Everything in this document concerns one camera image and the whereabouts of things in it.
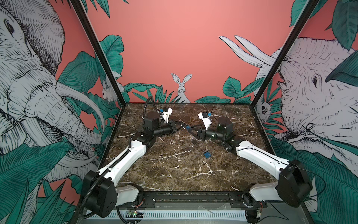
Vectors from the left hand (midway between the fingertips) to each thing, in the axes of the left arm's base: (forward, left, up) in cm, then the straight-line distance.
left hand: (186, 123), depth 71 cm
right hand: (-2, -2, -3) cm, 4 cm away
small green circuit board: (-36, +28, -29) cm, 54 cm away
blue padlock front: (0, -1, -4) cm, 4 cm away
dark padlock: (+5, -7, -30) cm, 31 cm away
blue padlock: (-5, -15, -29) cm, 33 cm away
